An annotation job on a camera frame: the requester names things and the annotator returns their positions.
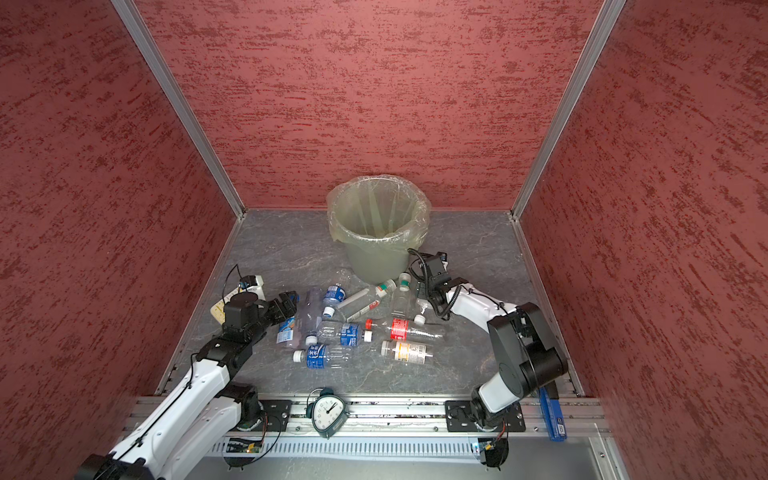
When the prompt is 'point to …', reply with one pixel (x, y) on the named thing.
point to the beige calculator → (218, 311)
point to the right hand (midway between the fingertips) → (427, 293)
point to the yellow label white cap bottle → (404, 351)
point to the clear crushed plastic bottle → (295, 329)
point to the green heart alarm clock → (327, 411)
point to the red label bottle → (404, 330)
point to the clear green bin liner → (377, 212)
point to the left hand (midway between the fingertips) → (286, 303)
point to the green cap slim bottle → (369, 301)
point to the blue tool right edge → (553, 417)
